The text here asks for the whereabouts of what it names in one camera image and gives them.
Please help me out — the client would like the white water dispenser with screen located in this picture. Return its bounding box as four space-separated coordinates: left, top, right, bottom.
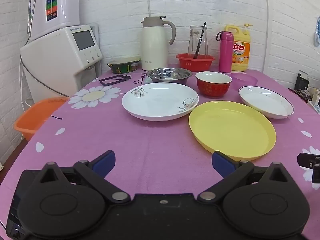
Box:
20 25 103 98

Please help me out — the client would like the white water purifier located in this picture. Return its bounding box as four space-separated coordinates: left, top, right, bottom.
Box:
27 0 80 42

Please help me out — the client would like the red ceramic bowl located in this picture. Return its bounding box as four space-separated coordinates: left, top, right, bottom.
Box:
195 71 233 98

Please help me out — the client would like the orange plastic basin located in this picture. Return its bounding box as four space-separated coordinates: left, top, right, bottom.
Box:
14 97 70 142

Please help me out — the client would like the white power strip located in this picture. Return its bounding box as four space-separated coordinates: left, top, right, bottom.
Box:
307 87 320 111

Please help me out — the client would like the grey flexible hose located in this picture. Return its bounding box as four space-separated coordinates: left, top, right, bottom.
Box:
26 0 35 42

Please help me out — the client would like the grey dispenser cable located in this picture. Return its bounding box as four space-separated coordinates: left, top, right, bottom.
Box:
20 55 71 98

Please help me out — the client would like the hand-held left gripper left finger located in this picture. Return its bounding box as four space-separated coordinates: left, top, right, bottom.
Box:
32 150 131 203

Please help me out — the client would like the white blue-rimmed plate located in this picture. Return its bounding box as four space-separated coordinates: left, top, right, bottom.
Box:
238 85 295 119

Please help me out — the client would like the red plastic basket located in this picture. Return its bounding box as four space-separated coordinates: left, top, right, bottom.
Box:
175 53 216 72

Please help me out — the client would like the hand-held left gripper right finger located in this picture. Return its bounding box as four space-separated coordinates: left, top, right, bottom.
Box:
197 151 292 203

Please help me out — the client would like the white wall pipe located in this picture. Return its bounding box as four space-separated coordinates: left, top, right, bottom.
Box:
262 0 270 71

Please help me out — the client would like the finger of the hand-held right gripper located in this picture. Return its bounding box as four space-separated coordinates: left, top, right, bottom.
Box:
297 152 320 183

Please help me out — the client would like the black stirring stick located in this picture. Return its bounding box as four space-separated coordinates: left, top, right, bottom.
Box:
194 22 207 58

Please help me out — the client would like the glass carafe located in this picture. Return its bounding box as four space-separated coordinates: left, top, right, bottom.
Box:
188 25 209 58

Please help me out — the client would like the black rectangular frame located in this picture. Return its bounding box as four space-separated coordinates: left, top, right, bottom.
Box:
100 74 132 87

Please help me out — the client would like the blue round wall decoration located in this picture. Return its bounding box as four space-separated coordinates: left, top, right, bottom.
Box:
314 15 320 47

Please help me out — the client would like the stainless steel bowl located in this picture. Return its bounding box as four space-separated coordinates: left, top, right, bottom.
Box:
147 68 193 86

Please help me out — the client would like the black box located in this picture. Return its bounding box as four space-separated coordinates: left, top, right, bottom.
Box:
295 72 310 91

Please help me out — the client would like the cream thermos jug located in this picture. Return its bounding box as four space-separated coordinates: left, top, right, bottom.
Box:
140 16 177 71

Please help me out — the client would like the yellow detergent bottle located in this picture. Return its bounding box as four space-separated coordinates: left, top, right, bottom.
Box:
224 24 252 71

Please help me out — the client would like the green instant noodle bowl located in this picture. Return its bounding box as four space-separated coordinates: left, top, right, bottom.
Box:
107 57 141 74

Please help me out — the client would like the purple plastic bowl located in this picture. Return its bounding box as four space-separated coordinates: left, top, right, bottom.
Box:
230 73 258 88

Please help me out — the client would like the pink insulated bottle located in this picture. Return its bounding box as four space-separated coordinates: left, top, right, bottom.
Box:
216 31 233 73

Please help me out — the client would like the white floral plate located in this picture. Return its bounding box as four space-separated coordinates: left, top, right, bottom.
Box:
122 82 199 121

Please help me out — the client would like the yellow plate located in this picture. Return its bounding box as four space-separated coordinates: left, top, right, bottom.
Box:
188 101 277 161

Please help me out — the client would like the pink floral tablecloth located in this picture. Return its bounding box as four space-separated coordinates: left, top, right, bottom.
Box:
0 66 320 240

